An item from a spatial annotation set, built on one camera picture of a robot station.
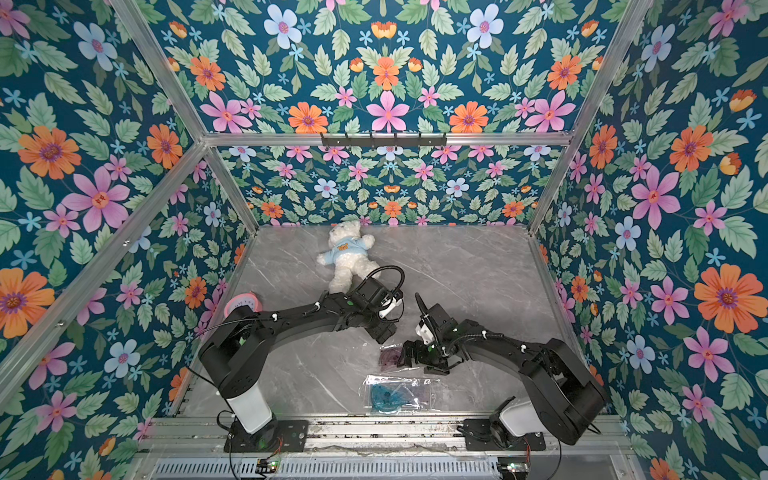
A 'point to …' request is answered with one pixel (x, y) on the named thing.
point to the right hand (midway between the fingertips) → (414, 363)
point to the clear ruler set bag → (389, 356)
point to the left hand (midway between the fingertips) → (389, 320)
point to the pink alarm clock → (243, 299)
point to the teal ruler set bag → (397, 395)
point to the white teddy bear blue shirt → (348, 253)
